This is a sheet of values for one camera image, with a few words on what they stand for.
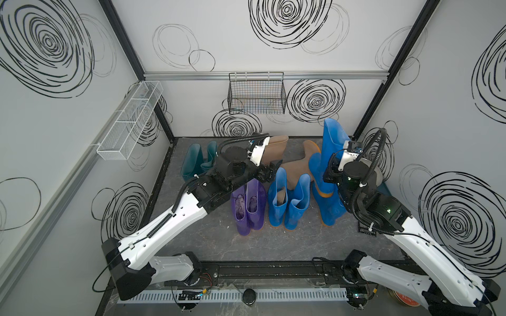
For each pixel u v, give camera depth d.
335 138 0.65
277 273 0.75
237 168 0.46
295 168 0.96
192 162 0.78
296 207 0.64
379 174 1.01
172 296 0.69
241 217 0.62
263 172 0.56
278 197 0.69
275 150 0.87
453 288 0.38
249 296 0.61
